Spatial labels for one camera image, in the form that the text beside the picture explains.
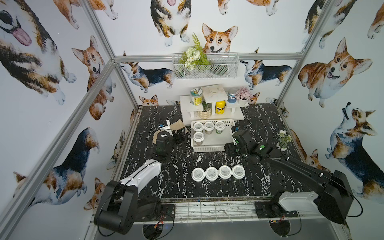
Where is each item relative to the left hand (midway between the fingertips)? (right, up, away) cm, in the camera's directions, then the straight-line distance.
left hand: (179, 126), depth 86 cm
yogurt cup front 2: (+18, -26, -6) cm, 32 cm away
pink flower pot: (+39, +19, +7) cm, 44 cm away
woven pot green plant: (+16, +8, +21) cm, 28 cm away
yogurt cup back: (+11, -1, +15) cm, 18 cm away
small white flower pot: (+63, -8, +5) cm, 64 cm away
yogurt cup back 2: (+18, -2, +14) cm, 23 cm away
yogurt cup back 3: (+25, -2, +14) cm, 29 cm away
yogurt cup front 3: (+25, -25, -4) cm, 36 cm away
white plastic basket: (+22, -12, +16) cm, 30 cm away
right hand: (+30, -9, -4) cm, 31 cm away
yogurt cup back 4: (+11, -8, +9) cm, 16 cm away
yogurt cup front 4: (+33, -25, -6) cm, 41 cm away
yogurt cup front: (+11, -26, -5) cm, 28 cm away
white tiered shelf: (+19, +20, +12) cm, 30 cm away
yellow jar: (+26, +12, +23) cm, 37 cm away
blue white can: (+33, +18, +12) cm, 39 cm away
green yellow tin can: (+10, +18, +11) cm, 24 cm away
